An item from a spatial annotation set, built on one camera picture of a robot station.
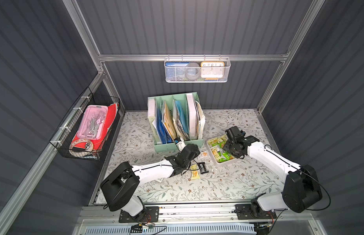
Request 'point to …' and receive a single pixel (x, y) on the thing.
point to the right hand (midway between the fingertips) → (230, 148)
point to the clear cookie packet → (203, 155)
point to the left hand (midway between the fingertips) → (196, 147)
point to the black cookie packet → (202, 167)
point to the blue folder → (165, 138)
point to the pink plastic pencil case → (93, 123)
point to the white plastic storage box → (219, 155)
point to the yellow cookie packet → (195, 174)
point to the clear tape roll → (89, 146)
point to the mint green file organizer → (174, 116)
